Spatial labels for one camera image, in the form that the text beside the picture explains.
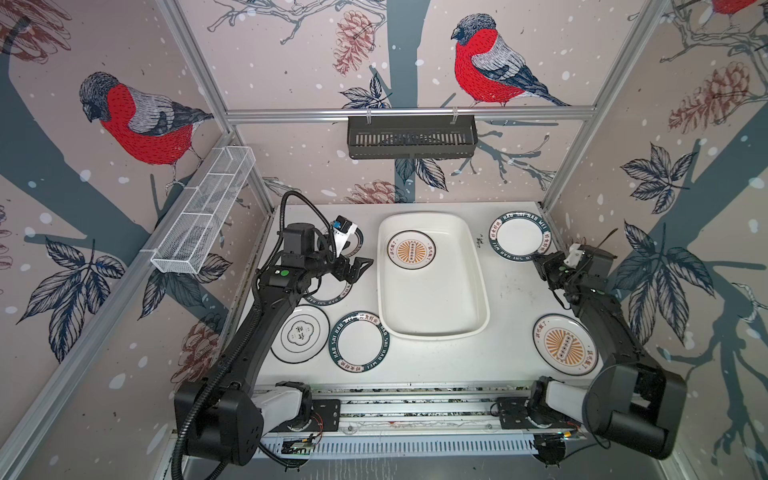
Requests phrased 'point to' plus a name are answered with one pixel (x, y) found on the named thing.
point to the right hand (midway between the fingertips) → (532, 255)
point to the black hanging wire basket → (412, 136)
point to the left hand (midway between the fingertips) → (357, 251)
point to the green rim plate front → (359, 341)
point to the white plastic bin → (445, 300)
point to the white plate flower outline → (303, 337)
